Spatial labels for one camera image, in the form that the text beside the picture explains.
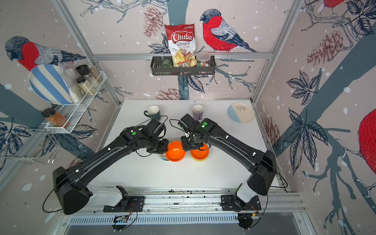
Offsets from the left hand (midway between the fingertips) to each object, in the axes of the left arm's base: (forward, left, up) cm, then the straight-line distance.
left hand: (171, 147), depth 74 cm
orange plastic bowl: (-1, -2, -4) cm, 5 cm away
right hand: (+1, -7, 0) cm, 7 cm away
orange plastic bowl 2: (+2, -17, -14) cm, 22 cm away
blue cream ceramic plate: (+40, -50, -20) cm, 67 cm away
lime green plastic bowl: (-1, -16, -16) cm, 23 cm away
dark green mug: (+33, +18, -11) cm, 39 cm away
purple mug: (+33, -15, -12) cm, 38 cm away
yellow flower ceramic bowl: (0, +6, -12) cm, 13 cm away
